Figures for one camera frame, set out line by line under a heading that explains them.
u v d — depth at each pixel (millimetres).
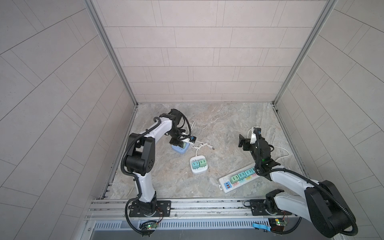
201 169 813
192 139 769
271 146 695
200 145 911
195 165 787
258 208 709
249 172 762
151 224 644
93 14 726
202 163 793
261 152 634
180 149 889
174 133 760
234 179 740
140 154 489
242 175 753
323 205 403
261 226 649
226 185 765
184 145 852
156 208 696
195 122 1028
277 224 679
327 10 720
